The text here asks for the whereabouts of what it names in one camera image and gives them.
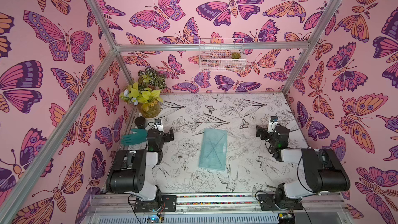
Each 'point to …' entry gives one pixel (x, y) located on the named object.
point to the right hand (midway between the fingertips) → (267, 125)
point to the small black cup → (140, 121)
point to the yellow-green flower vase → (145, 93)
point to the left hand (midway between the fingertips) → (165, 126)
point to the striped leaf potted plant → (151, 79)
